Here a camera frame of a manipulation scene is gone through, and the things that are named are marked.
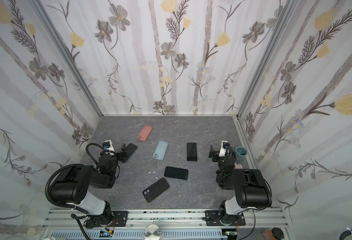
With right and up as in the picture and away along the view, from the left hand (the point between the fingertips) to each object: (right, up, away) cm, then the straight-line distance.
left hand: (113, 141), depth 90 cm
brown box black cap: (+81, -37, -27) cm, 94 cm away
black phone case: (+27, -27, -6) cm, 39 cm away
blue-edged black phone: (+38, -20, +1) cm, 43 cm away
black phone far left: (+6, -6, +13) cm, 16 cm away
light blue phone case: (+27, -7, +11) cm, 30 cm away
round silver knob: (+30, -34, -32) cm, 55 cm away
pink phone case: (+14, +5, +19) cm, 24 cm away
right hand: (+64, -1, -1) cm, 64 cm away
